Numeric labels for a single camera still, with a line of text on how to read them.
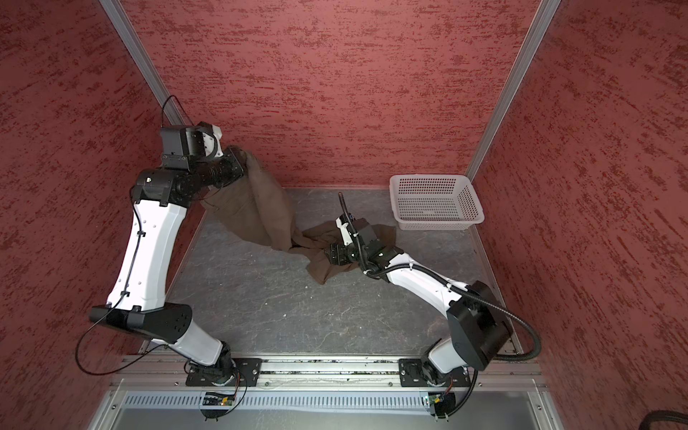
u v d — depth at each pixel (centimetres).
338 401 77
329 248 95
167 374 76
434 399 72
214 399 73
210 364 62
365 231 64
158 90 87
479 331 43
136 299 41
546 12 71
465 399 70
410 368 74
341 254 73
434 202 117
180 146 47
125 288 41
